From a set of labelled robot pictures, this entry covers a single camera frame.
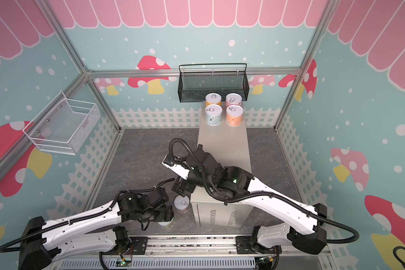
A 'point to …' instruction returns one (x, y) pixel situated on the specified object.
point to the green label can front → (168, 224)
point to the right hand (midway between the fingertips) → (175, 170)
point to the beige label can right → (181, 203)
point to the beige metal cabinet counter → (208, 212)
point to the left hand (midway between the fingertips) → (163, 219)
